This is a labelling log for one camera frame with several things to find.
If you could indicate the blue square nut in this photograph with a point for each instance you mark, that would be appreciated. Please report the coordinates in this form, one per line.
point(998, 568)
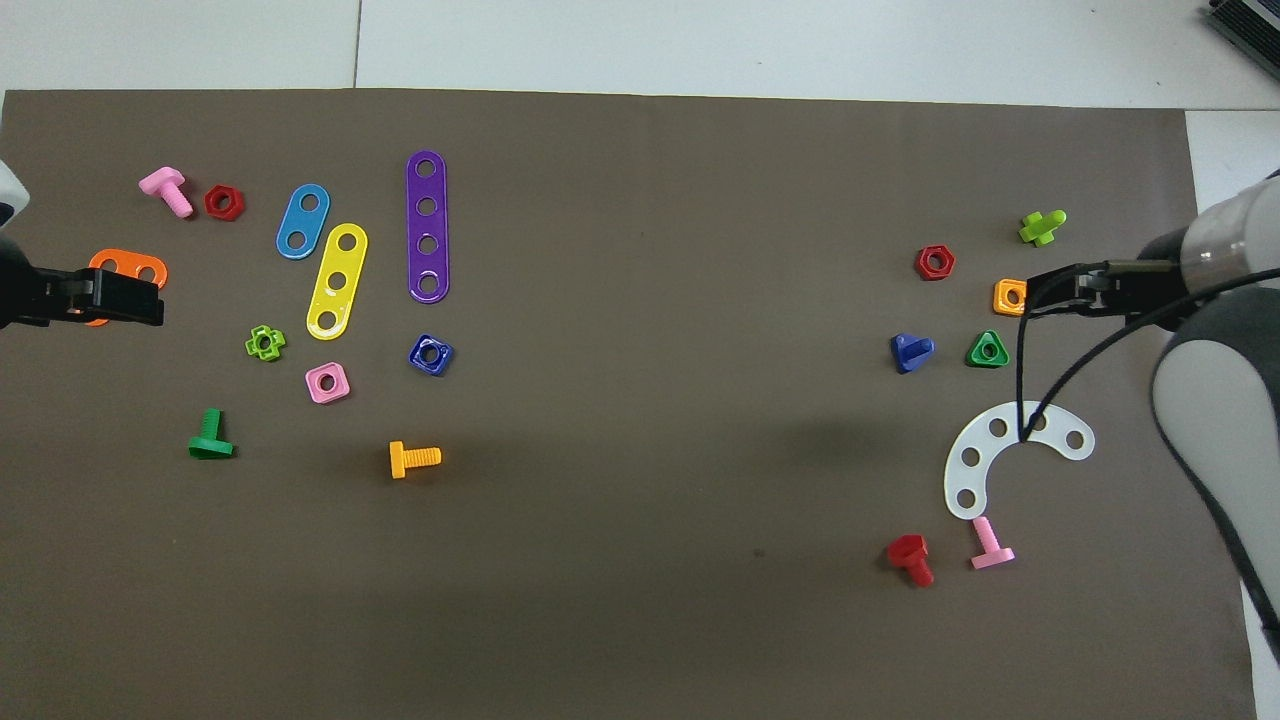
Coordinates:
point(445, 362)

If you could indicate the pink square nut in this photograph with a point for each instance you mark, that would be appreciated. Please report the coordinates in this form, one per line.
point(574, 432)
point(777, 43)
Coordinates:
point(314, 392)

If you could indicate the pink plastic screw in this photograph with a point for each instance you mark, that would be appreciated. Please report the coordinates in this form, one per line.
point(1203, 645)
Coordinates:
point(162, 183)
point(990, 558)

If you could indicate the green triangular nut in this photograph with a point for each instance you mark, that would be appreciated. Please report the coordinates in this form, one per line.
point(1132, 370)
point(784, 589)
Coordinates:
point(975, 358)

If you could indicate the red hexagonal nut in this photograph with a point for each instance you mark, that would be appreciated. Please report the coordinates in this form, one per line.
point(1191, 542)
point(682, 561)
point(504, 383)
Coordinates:
point(921, 264)
point(212, 203)

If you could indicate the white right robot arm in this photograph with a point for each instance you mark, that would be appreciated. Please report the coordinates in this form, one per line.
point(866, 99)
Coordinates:
point(1220, 400)

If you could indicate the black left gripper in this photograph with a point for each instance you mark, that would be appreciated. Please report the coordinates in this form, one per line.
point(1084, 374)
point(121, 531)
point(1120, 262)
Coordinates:
point(15, 290)

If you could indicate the blue plastic screw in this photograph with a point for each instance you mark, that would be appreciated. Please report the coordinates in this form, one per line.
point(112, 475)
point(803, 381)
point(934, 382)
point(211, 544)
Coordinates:
point(905, 355)

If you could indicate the black ribbed device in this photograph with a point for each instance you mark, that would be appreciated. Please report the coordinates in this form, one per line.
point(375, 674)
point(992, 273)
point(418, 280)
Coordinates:
point(1250, 20)

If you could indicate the purple four-hole plate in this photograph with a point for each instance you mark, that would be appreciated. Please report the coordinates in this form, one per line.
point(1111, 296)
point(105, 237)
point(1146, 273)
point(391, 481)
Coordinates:
point(427, 225)

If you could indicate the dark green plastic screw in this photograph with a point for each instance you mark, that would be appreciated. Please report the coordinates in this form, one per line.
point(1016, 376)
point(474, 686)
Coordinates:
point(211, 425)

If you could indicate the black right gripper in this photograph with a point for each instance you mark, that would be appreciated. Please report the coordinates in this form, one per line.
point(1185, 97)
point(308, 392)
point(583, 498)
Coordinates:
point(1162, 285)

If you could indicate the orange heart-shaped plate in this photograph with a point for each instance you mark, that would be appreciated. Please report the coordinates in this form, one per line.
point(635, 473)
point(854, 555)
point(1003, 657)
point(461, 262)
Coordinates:
point(128, 258)

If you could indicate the orange square nut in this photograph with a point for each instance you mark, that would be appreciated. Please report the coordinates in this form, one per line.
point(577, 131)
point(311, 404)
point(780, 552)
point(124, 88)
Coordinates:
point(1000, 305)

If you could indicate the lime green cross screw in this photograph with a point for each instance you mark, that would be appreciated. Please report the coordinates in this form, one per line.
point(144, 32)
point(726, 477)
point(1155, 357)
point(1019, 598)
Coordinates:
point(1040, 229)

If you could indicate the yellow three-hole plate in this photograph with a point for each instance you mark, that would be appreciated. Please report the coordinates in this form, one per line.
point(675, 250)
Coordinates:
point(343, 262)

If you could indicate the blue two-hole plate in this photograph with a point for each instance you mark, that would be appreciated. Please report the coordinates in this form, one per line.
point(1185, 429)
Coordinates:
point(303, 222)

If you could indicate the red plastic screw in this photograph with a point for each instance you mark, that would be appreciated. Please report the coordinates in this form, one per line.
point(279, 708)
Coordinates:
point(908, 550)

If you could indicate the white curved five-hole plate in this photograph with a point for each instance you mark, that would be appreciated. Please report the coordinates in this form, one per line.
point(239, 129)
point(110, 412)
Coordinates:
point(984, 442)

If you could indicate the orange plastic screw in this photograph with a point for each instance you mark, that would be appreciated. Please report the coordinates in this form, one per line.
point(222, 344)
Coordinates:
point(397, 460)

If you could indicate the brown table mat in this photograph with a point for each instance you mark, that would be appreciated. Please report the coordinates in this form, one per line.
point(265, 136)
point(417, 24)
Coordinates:
point(640, 560)

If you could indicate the lime green cross nut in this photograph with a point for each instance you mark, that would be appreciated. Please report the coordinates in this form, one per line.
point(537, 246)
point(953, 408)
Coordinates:
point(251, 346)

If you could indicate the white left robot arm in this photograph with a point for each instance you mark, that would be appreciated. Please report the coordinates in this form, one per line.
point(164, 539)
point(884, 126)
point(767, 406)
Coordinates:
point(8, 190)

